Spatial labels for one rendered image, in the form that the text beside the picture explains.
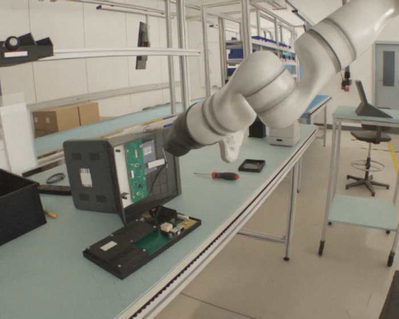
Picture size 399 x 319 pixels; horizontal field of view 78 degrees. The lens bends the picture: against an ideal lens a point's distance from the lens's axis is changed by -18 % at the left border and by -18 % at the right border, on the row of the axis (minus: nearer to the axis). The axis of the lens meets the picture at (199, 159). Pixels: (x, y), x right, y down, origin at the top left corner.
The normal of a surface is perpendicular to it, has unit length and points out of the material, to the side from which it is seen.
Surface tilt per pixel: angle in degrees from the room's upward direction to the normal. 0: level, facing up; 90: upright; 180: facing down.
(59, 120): 90
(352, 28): 80
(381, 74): 90
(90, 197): 90
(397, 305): 0
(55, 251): 0
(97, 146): 90
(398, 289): 0
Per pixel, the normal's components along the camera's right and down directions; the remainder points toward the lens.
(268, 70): 0.16, 0.11
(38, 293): -0.05, -0.96
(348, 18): -0.31, -0.24
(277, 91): -0.04, 0.31
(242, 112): 0.47, 0.11
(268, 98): -0.29, 0.47
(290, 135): -0.49, 0.28
